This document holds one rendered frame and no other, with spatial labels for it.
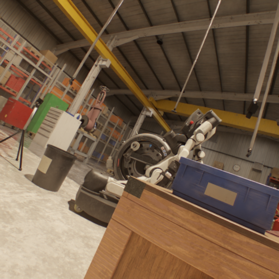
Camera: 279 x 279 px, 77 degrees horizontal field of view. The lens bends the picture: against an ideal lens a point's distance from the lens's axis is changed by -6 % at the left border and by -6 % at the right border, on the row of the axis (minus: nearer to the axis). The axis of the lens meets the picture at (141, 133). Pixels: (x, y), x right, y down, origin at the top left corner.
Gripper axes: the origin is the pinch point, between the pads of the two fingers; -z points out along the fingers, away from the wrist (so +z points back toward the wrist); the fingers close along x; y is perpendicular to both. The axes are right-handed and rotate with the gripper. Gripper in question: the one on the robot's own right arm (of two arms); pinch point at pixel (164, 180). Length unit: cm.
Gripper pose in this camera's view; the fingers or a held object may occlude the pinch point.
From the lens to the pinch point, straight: 158.0
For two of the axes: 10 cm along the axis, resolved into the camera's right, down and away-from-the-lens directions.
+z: 6.1, -7.3, 3.1
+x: 7.9, 6.1, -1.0
